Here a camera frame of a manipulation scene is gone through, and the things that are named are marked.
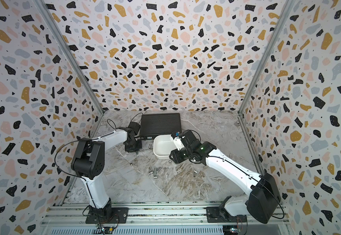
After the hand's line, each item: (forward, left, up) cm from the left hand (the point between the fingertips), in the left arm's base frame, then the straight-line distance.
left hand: (139, 149), depth 98 cm
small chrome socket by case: (+3, -7, -1) cm, 7 cm away
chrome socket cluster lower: (-16, -12, -1) cm, 20 cm away
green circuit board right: (-45, -52, -1) cm, 69 cm away
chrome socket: (-9, -20, 0) cm, 22 cm away
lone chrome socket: (-17, -36, -1) cm, 39 cm away
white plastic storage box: (+4, -15, -3) cm, 16 cm away
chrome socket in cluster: (-16, -9, 0) cm, 19 cm away
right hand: (-14, -23, +15) cm, 31 cm away
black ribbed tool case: (+18, -8, +4) cm, 20 cm away
